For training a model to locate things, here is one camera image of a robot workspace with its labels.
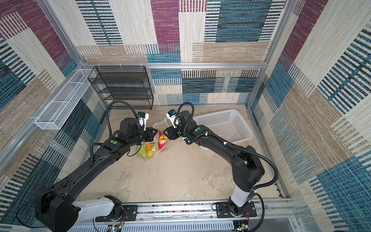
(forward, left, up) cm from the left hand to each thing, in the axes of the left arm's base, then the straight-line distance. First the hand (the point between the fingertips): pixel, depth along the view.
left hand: (158, 128), depth 77 cm
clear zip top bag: (-2, -2, +4) cm, 4 cm away
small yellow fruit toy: (-4, +8, -22) cm, 23 cm away
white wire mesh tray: (+5, +49, +9) cm, 50 cm away
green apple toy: (-2, +13, -20) cm, 24 cm away
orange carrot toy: (0, +9, -19) cm, 21 cm away
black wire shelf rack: (+43, +31, -5) cm, 53 cm away
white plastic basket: (+20, -46, -23) cm, 55 cm away
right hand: (+2, -5, -5) cm, 8 cm away
